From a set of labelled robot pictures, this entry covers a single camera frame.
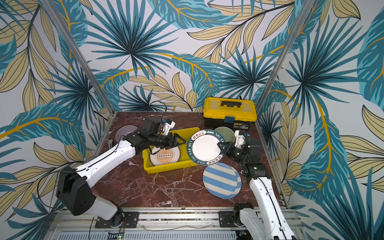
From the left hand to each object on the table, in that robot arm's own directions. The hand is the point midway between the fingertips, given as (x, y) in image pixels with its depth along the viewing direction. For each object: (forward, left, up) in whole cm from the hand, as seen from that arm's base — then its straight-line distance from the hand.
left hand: (182, 144), depth 75 cm
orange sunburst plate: (+4, +12, -22) cm, 26 cm away
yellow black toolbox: (+30, -35, -7) cm, 46 cm away
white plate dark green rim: (-1, -10, -1) cm, 10 cm away
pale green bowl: (+20, -28, -17) cm, 38 cm away
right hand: (+1, -17, -1) cm, 17 cm away
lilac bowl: (+20, +42, -18) cm, 50 cm away
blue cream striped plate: (-10, -23, -21) cm, 33 cm away
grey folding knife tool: (+13, +50, -22) cm, 57 cm away
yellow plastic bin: (-1, -1, -16) cm, 16 cm away
